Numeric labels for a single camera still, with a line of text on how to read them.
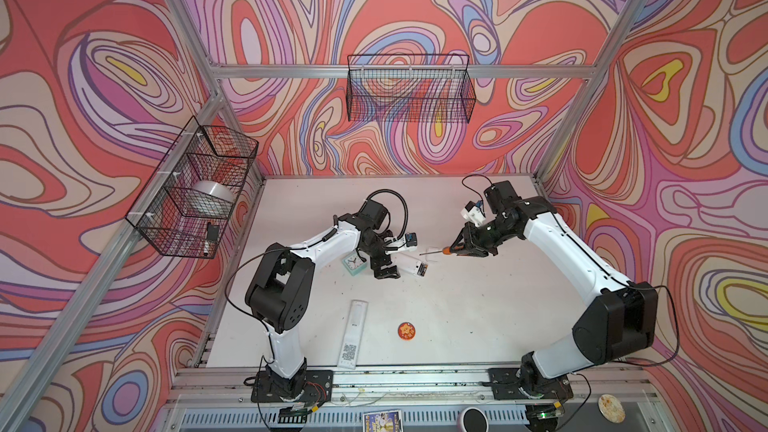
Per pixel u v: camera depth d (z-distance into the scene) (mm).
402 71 868
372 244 763
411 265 933
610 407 704
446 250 797
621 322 421
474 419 651
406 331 822
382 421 677
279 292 479
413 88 967
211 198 702
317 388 723
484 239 692
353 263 933
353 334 813
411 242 784
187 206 724
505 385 729
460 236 750
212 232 732
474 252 703
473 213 767
